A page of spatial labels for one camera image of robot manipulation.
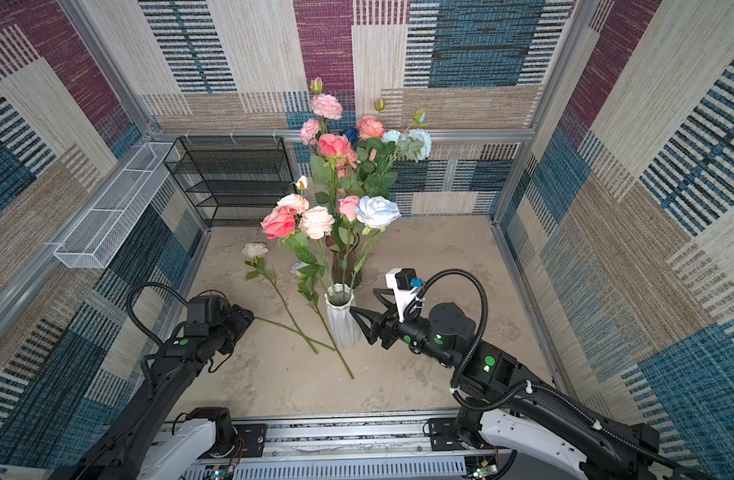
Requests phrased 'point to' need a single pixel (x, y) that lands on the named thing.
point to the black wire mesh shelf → (235, 181)
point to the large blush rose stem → (300, 335)
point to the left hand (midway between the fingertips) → (248, 313)
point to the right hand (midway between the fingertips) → (363, 307)
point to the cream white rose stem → (257, 251)
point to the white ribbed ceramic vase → (343, 332)
